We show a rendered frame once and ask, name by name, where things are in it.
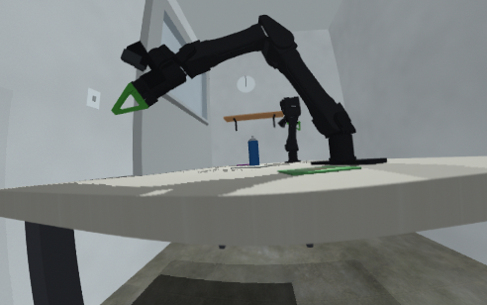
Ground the blue and grey spray bottle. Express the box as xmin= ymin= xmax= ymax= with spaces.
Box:
xmin=248 ymin=136 xmax=259 ymax=166

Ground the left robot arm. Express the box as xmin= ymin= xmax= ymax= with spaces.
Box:
xmin=121 ymin=15 xmax=387 ymax=165

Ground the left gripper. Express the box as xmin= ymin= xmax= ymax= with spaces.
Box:
xmin=112 ymin=77 xmax=171 ymax=115

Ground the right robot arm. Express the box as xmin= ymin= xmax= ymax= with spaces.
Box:
xmin=278 ymin=96 xmax=301 ymax=163

